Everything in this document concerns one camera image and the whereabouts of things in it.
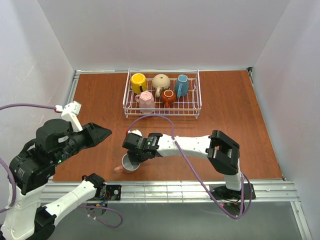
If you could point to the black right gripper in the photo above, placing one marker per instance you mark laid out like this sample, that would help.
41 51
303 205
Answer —
133 155

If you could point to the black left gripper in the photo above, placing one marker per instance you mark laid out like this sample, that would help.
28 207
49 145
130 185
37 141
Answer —
88 135

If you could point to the white mug pink handle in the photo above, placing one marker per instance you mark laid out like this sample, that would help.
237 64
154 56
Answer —
126 166

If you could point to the pale pink tall mug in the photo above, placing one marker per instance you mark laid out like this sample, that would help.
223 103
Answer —
146 102

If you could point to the black mug orange handle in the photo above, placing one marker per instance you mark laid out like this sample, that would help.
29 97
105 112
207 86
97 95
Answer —
168 97

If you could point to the yellow cup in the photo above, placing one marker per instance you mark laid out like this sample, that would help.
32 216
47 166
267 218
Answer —
138 83

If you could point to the beige round ceramic mug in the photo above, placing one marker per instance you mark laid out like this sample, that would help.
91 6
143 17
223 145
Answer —
160 83

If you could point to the grey mug blue handle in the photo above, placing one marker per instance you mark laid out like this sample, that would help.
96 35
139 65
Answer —
181 86

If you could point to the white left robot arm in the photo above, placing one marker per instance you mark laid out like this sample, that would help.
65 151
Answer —
30 170

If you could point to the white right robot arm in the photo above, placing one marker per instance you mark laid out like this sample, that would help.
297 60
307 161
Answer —
222 151

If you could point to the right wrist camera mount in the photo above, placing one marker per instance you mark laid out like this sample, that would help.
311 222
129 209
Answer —
132 139

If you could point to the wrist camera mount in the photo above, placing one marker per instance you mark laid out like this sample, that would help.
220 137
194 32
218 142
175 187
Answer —
70 113
132 139

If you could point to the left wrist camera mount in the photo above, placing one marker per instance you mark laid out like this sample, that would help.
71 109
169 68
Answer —
70 113

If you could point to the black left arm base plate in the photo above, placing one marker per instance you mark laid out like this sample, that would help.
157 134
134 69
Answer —
111 192

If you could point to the white wire dish rack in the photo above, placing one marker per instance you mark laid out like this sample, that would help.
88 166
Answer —
188 105

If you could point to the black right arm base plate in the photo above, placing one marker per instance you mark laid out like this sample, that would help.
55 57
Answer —
221 192

